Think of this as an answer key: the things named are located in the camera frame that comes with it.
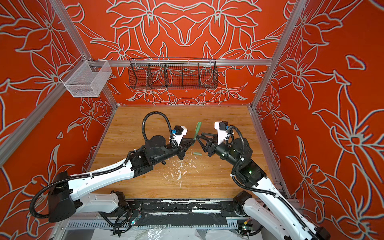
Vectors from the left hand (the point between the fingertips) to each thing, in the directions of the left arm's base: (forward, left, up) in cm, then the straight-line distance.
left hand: (194, 138), depth 66 cm
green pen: (+2, -1, +5) cm, 5 cm away
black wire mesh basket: (+52, +17, 0) cm, 54 cm away
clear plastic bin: (+39, +70, +3) cm, 80 cm away
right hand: (-1, -1, +4) cm, 4 cm away
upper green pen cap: (+7, -2, -28) cm, 29 cm away
